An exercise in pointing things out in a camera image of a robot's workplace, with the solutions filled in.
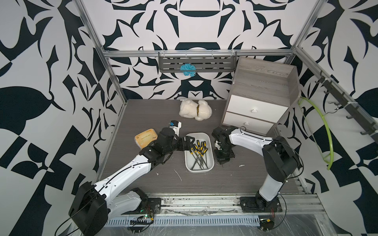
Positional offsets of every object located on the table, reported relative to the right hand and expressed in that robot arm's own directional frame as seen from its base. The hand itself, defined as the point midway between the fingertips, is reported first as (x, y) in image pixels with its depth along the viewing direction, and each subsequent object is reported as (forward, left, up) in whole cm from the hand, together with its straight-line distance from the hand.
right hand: (219, 160), depth 87 cm
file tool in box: (+8, +16, -1) cm, 18 cm away
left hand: (+7, +18, +17) cm, 25 cm away
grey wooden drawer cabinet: (+27, -23, +27) cm, 45 cm away
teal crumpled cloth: (+45, +17, +33) cm, 58 cm away
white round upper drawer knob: (+20, -19, +21) cm, 34 cm away
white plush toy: (+33, +18, +8) cm, 38 cm away
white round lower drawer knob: (+22, -19, +7) cm, 30 cm away
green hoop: (-11, -44, +20) cm, 50 cm away
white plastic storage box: (+2, +11, -1) cm, 11 cm away
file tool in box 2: (+8, +13, -2) cm, 16 cm away
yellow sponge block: (+13, +47, +2) cm, 49 cm away
